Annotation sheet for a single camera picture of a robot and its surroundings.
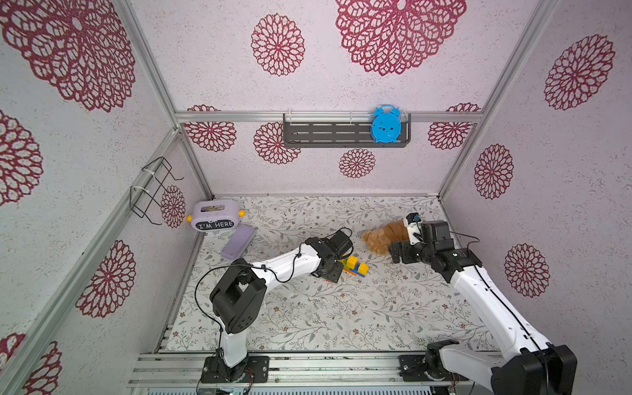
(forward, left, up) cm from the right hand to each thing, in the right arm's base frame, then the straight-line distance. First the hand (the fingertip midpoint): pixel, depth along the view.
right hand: (402, 243), depth 81 cm
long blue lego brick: (-3, +14, -14) cm, 20 cm away
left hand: (-6, +25, -11) cm, 28 cm away
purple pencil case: (+9, +61, -14) cm, 64 cm away
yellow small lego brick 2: (-3, +11, -13) cm, 17 cm away
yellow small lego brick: (-1, +16, -11) cm, 19 cm away
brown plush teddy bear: (+8, +5, -10) cm, 14 cm away
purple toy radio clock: (+18, +72, -8) cm, 75 cm away
